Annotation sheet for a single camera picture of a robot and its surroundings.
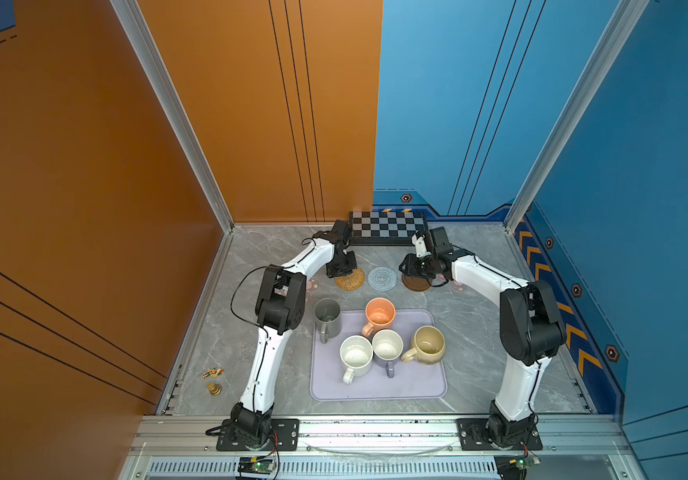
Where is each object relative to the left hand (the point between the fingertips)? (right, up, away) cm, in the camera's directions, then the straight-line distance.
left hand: (352, 268), depth 105 cm
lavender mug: (+10, -23, -18) cm, 31 cm away
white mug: (+1, -24, -20) cm, 31 cm away
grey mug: (-8, -14, -16) cm, 22 cm away
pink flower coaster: (-14, -6, -3) cm, 15 cm away
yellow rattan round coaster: (0, -4, -3) cm, 5 cm away
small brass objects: (-37, -31, -26) cm, 55 cm away
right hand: (+16, +1, -8) cm, 18 cm away
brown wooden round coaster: (+22, -5, -3) cm, 23 cm away
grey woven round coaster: (+10, -4, -2) cm, 11 cm away
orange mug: (+9, -14, -12) cm, 20 cm away
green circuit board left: (-23, -45, -35) cm, 61 cm away
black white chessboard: (+13, +15, +10) cm, 22 cm away
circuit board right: (+38, -45, -36) cm, 69 cm away
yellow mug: (+22, -22, -18) cm, 36 cm away
